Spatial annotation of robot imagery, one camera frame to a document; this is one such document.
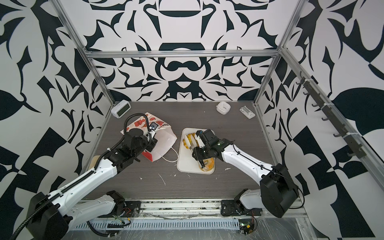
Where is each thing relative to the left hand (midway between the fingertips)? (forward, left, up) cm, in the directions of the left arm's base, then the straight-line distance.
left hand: (153, 130), depth 79 cm
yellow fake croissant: (+1, -19, -13) cm, 23 cm away
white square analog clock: (+32, -45, -19) cm, 58 cm away
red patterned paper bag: (+6, -4, -15) cm, 17 cm away
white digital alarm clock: (+29, +29, -15) cm, 43 cm away
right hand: (-9, -22, -11) cm, 26 cm away
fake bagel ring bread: (-12, -29, -17) cm, 36 cm away
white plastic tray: (-9, -17, -22) cm, 29 cm away
